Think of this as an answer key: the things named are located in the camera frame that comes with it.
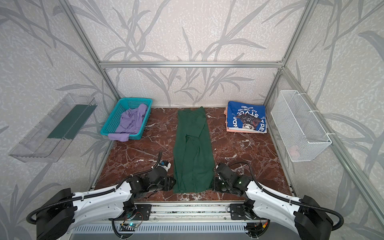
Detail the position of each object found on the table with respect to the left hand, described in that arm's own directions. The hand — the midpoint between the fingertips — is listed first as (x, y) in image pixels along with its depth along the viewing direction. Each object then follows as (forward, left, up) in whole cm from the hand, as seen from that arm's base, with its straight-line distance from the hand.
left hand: (176, 179), depth 83 cm
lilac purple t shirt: (+40, +39, -2) cm, 56 cm away
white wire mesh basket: (+9, -56, +33) cm, 66 cm away
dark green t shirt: (+8, -9, -2) cm, 13 cm away
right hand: (-1, -19, 0) cm, 19 cm away
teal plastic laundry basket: (+35, +49, +3) cm, 60 cm away
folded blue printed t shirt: (+43, -46, +4) cm, 64 cm away
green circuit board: (-21, +19, -1) cm, 28 cm away
